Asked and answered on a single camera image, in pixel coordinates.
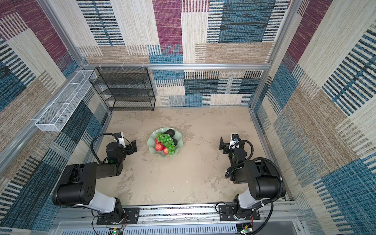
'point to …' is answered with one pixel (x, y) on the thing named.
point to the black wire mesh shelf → (125, 88)
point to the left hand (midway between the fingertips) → (127, 139)
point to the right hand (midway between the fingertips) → (229, 138)
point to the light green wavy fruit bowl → (151, 142)
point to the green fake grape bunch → (166, 140)
